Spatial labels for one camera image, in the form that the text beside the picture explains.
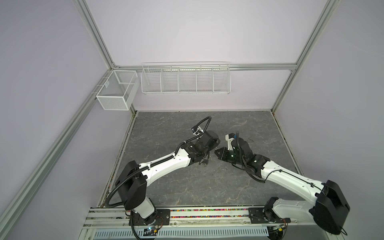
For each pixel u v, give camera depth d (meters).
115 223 0.73
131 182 0.43
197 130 0.70
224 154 0.69
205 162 0.94
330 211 0.39
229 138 0.74
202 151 0.60
